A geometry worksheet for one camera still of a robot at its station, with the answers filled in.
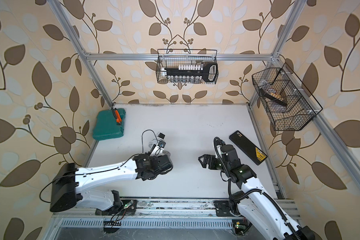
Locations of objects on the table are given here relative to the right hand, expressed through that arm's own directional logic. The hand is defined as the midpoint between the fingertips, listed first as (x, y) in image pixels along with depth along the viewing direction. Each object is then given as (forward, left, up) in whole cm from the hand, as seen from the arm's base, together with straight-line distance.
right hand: (205, 159), depth 80 cm
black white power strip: (+11, +24, +6) cm, 28 cm away
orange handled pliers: (+36, +59, -2) cm, 69 cm away
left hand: (+2, +29, +2) cm, 29 cm away
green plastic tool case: (+30, +63, -4) cm, 70 cm away
